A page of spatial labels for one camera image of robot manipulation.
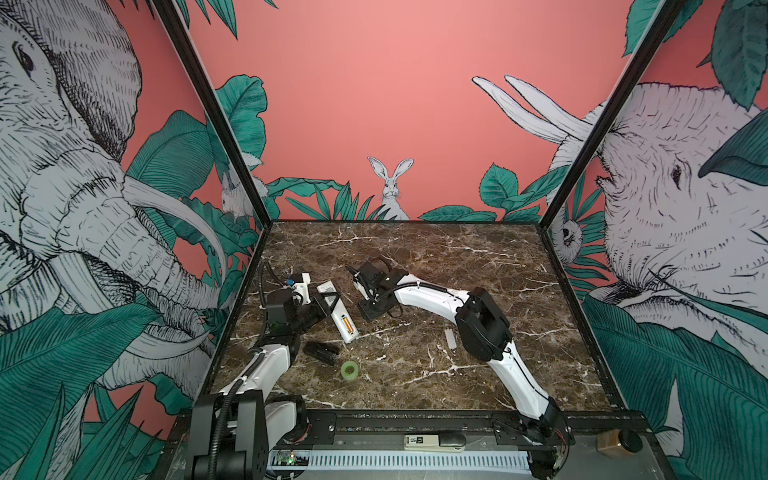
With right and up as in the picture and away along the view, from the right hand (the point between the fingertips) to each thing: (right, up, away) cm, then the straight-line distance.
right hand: (364, 309), depth 93 cm
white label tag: (+16, -26, -24) cm, 39 cm away
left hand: (-6, +7, -9) cm, 13 cm away
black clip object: (-12, -11, -7) cm, 18 cm away
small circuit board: (-15, -31, -23) cm, 42 cm away
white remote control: (-6, +1, -10) cm, 12 cm away
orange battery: (-4, -2, -10) cm, 10 cm away
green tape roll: (-3, -16, -9) cm, 18 cm away
